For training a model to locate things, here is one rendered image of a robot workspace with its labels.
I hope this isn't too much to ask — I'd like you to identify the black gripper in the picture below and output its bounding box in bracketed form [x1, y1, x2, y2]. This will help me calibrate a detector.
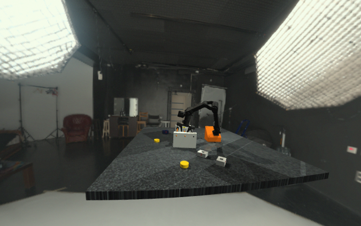
[176, 119, 195, 132]

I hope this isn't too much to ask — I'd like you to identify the small white block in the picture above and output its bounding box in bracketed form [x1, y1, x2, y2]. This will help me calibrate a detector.
[197, 150, 208, 158]

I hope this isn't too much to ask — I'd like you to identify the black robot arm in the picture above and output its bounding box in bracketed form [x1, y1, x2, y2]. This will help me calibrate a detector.
[178, 101, 221, 136]

